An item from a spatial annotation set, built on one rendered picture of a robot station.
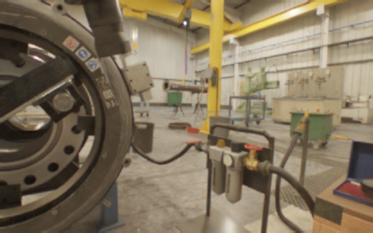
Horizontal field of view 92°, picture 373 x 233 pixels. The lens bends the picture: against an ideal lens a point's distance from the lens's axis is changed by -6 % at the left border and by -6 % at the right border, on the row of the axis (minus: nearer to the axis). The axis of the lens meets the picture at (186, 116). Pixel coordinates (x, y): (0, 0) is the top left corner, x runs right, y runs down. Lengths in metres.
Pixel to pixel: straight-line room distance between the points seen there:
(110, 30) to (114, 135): 0.35
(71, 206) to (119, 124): 0.30
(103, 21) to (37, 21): 0.26
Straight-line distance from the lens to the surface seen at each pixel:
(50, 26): 0.68
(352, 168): 0.72
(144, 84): 0.74
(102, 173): 0.71
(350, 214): 0.55
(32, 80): 0.63
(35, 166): 0.81
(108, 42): 0.48
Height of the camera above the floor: 0.69
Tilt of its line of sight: 5 degrees down
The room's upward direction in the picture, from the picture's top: 2 degrees clockwise
